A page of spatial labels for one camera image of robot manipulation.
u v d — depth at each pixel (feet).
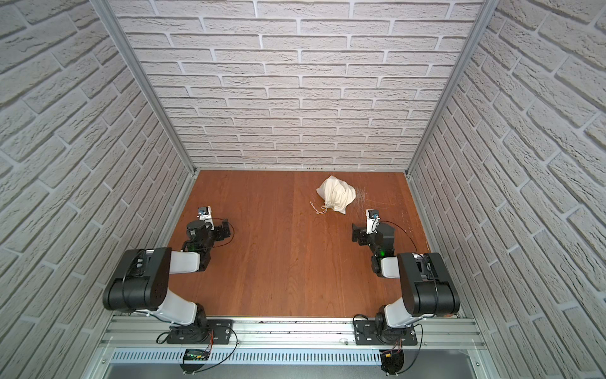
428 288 1.49
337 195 3.20
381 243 2.35
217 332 2.43
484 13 2.28
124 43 2.51
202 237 2.44
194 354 2.37
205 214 2.67
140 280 1.49
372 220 2.64
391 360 2.28
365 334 2.41
